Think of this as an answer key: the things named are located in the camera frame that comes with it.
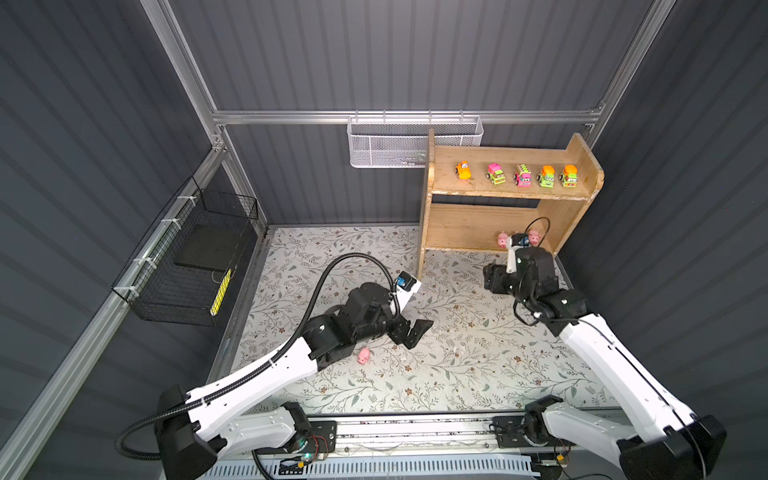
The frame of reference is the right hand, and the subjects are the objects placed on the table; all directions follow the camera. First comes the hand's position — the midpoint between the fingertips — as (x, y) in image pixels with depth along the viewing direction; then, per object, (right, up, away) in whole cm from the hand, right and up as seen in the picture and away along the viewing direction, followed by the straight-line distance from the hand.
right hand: (499, 271), depth 77 cm
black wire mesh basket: (-81, -1, -6) cm, 81 cm away
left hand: (-22, -9, -8) cm, 25 cm away
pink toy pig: (+14, +9, +9) cm, 19 cm away
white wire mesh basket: (-25, +42, +22) cm, 54 cm away
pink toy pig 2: (-36, -25, +9) cm, 45 cm away
